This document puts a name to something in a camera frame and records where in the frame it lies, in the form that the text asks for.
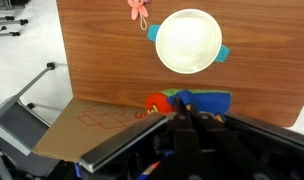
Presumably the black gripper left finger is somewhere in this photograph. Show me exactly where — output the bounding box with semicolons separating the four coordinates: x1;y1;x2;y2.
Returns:
79;96;197;180

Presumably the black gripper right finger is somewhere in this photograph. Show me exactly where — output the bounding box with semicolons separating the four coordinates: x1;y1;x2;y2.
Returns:
189;101;304;180

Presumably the colourful patterned cube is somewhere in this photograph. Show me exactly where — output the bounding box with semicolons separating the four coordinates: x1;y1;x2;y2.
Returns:
144;88;233;124

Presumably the brown cardboard sheet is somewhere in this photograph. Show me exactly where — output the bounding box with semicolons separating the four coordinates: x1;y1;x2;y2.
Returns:
30;96;153;164

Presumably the cream bowl teal rim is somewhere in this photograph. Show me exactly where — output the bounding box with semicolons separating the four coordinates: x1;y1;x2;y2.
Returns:
146;8;231;75

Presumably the grey metal stand base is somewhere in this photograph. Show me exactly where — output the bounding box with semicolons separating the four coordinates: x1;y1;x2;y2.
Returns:
0;61;61;180

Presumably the pink plush toy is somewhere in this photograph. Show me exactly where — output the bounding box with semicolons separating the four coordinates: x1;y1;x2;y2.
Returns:
126;0;151;32

